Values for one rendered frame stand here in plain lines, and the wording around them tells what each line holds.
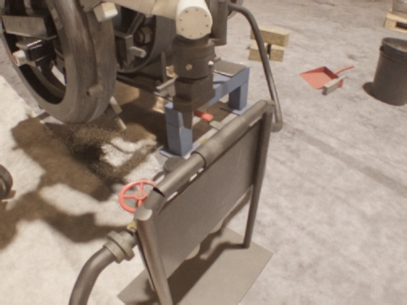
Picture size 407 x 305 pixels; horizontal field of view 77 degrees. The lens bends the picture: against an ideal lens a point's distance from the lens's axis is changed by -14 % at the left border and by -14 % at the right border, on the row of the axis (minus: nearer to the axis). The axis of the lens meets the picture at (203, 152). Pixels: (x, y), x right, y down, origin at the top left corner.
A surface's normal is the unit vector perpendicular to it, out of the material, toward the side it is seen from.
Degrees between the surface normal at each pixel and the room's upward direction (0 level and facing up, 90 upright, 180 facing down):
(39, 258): 0
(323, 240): 0
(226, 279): 0
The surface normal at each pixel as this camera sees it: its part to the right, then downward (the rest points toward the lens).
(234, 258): -0.01, -0.77
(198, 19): 0.07, 0.64
